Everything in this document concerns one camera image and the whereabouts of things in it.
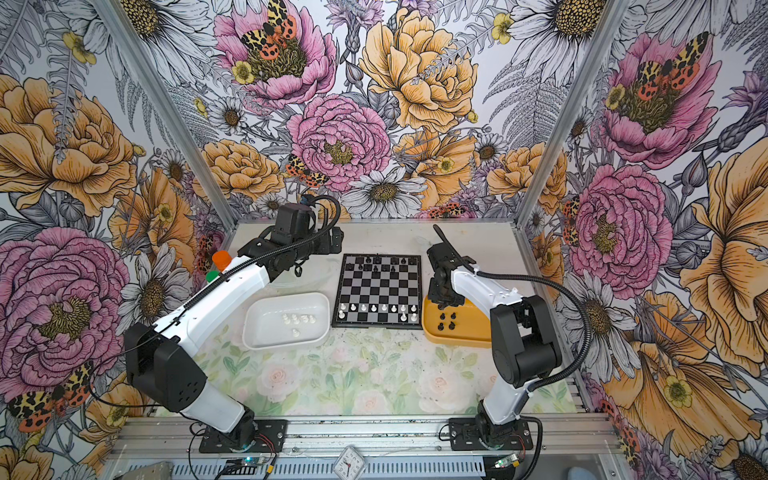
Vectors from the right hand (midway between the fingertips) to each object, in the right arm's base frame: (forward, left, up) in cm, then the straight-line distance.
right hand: (444, 306), depth 92 cm
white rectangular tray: (-2, +50, -3) cm, 50 cm away
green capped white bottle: (+19, +80, -7) cm, 83 cm away
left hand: (+10, +33, +19) cm, 40 cm away
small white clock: (-38, +26, -3) cm, 46 cm away
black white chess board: (+8, +20, -3) cm, 22 cm away
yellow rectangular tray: (-4, -6, -5) cm, 8 cm away
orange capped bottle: (+15, +69, +6) cm, 71 cm away
